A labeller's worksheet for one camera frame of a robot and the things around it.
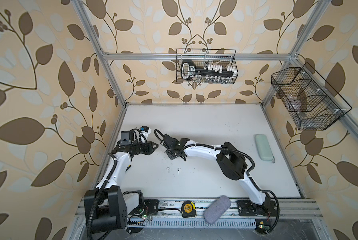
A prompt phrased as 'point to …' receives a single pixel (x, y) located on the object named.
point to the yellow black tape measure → (188, 209)
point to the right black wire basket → (313, 103)
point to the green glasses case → (264, 149)
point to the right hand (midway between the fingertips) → (173, 151)
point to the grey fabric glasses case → (217, 209)
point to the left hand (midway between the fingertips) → (154, 143)
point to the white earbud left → (168, 169)
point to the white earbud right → (178, 170)
